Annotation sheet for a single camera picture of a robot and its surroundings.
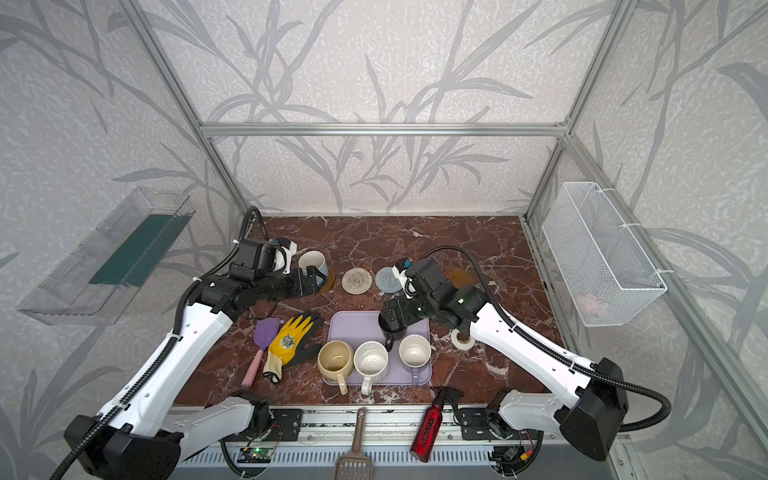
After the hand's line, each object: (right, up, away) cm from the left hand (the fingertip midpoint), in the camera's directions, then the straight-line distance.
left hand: (318, 273), depth 75 cm
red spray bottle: (+28, -36, -4) cm, 46 cm away
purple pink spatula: (-20, -20, +14) cm, 32 cm away
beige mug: (+2, -26, +8) cm, 27 cm away
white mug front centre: (+12, -26, +8) cm, 30 cm away
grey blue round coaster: (+16, -6, +27) cm, 32 cm away
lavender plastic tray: (+7, -19, +18) cm, 27 cm away
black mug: (+18, -17, +6) cm, 26 cm away
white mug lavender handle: (+25, -24, +10) cm, 36 cm away
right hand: (+20, -6, +1) cm, 21 cm away
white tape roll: (+38, -23, +12) cm, 46 cm away
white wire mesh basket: (+63, +1, -14) cm, 65 cm away
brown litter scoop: (+10, -44, -6) cm, 46 cm away
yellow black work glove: (-9, -22, +11) cm, 26 cm away
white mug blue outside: (-8, +2, +22) cm, 24 cm away
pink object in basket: (+67, -7, -3) cm, 68 cm away
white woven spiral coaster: (+5, -6, +27) cm, 28 cm away
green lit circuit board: (-14, -43, -4) cm, 46 cm away
